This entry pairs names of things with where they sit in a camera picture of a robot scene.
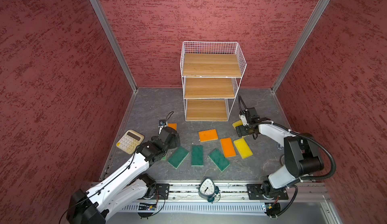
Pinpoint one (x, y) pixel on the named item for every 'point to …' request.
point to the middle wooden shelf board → (209, 88)
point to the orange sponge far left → (173, 125)
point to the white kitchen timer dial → (208, 190)
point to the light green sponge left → (164, 158)
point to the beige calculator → (130, 141)
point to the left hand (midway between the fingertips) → (169, 140)
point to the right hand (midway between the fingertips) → (243, 132)
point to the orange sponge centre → (208, 135)
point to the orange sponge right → (228, 147)
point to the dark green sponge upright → (197, 156)
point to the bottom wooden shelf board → (206, 110)
